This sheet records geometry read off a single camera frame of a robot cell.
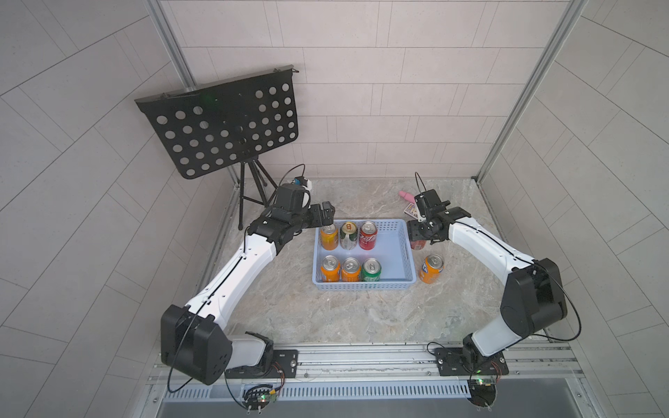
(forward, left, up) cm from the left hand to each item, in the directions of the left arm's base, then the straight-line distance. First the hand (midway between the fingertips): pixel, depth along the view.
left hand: (327, 207), depth 79 cm
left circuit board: (-45, +17, -25) cm, 54 cm away
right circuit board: (-44, -43, -24) cm, 66 cm away
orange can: (-2, 0, -14) cm, 14 cm away
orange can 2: (-14, -1, -13) cm, 19 cm away
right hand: (+1, -30, -12) cm, 33 cm away
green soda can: (-15, -14, -12) cm, 23 cm away
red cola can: (-2, -13, -13) cm, 19 cm away
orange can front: (-15, -8, -12) cm, 21 cm away
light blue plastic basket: (-3, -24, -21) cm, 32 cm away
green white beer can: (-2, -7, -12) cm, 14 cm away
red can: (-4, -31, -15) cm, 35 cm away
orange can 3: (-14, -33, -12) cm, 38 cm away
